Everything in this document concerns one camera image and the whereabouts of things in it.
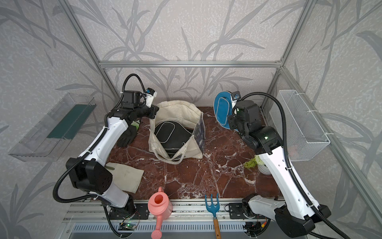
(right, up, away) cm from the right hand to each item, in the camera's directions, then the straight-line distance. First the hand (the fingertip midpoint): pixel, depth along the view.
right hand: (236, 110), depth 66 cm
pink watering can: (-34, -43, -1) cm, 55 cm away
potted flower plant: (+13, -27, +11) cm, 32 cm away
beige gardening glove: (-59, -38, +19) cm, 72 cm away
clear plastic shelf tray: (-83, -14, -2) cm, 84 cm away
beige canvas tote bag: (-28, 0, +23) cm, 37 cm away
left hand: (-40, +3, +16) cm, 43 cm away
